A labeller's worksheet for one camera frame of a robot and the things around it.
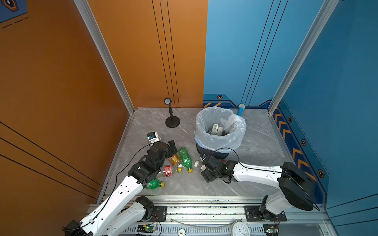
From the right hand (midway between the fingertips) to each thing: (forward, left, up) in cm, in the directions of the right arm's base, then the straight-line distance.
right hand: (206, 170), depth 85 cm
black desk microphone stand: (+40, +25, -1) cm, 47 cm away
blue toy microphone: (+53, -31, 0) cm, 61 cm away
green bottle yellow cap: (+5, +12, +3) cm, 13 cm away
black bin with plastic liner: (+6, -6, +17) cm, 19 cm away
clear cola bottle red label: (-1, +22, +3) cm, 22 cm away
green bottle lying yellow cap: (-7, +29, 0) cm, 30 cm away
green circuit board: (-27, +31, -3) cm, 41 cm away
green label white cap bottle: (+22, -7, +11) cm, 25 cm away
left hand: (+8, +21, +18) cm, 29 cm away
